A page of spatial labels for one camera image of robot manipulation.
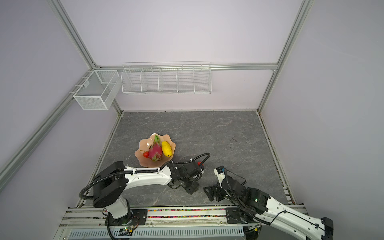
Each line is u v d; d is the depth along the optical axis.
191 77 1.03
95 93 0.94
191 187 0.74
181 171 0.64
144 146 0.97
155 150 0.89
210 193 0.67
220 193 0.66
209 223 0.73
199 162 0.74
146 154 0.93
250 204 0.55
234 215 0.74
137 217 0.74
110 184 0.46
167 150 0.91
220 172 0.68
